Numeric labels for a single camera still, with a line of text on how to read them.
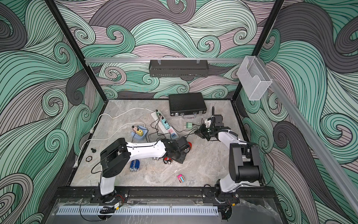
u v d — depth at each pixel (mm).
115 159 469
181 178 766
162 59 947
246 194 745
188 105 1108
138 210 698
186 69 949
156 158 853
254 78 778
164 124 954
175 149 660
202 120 1053
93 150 896
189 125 1006
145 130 954
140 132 919
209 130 723
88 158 873
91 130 1037
